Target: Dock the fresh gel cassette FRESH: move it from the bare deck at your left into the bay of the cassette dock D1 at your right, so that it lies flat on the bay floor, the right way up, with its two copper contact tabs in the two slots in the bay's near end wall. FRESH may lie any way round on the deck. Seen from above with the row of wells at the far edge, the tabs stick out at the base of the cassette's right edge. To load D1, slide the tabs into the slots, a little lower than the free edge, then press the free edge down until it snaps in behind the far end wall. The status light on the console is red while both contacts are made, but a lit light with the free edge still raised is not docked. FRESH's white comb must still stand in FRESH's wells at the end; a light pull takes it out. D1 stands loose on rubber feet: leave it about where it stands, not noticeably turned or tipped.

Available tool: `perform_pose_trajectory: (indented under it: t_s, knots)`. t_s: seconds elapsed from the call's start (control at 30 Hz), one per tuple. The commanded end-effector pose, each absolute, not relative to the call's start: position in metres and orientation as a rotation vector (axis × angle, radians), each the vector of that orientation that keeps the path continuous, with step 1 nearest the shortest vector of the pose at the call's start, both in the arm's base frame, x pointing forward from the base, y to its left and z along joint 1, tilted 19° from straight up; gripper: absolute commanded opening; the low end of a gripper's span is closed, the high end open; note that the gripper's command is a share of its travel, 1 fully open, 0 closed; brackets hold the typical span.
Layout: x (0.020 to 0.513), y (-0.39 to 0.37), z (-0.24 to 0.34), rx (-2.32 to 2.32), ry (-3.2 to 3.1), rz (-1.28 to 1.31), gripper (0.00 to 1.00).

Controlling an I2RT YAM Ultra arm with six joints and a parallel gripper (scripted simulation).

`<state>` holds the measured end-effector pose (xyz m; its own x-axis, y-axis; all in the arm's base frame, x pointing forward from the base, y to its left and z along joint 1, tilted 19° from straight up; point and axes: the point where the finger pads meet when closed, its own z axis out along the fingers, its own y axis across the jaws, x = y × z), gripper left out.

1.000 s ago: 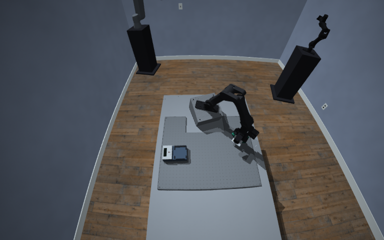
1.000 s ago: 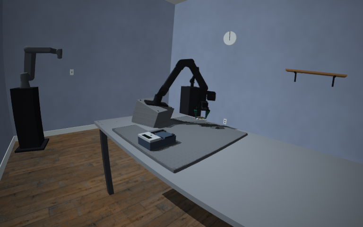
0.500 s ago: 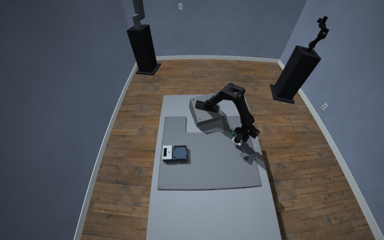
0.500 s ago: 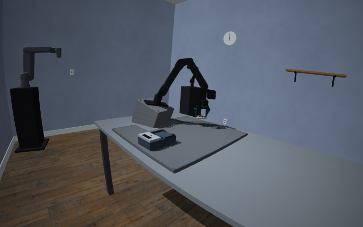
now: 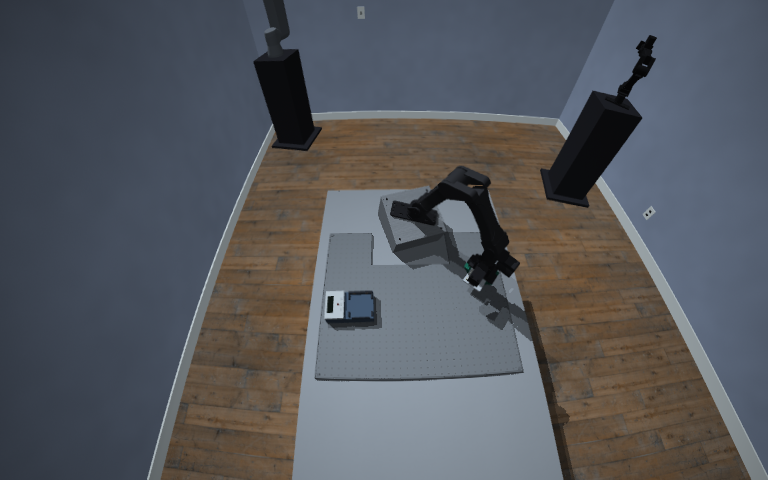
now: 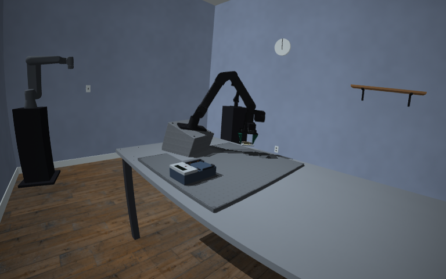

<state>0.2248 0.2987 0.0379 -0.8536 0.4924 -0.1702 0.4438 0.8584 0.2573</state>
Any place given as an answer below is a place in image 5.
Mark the dark blue dock with white console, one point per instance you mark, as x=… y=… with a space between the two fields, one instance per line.
x=356 y=306

